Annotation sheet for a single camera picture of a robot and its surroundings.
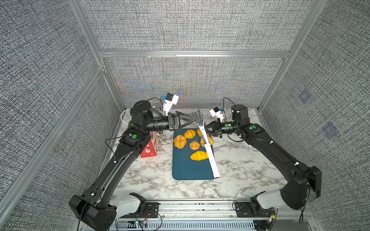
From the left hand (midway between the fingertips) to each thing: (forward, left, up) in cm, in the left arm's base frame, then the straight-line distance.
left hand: (195, 121), depth 54 cm
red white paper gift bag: (+10, +25, -39) cm, 47 cm away
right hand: (+6, -4, -13) cm, 15 cm away
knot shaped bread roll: (+17, +6, -42) cm, 46 cm away
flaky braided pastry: (+16, -14, -41) cm, 46 cm away
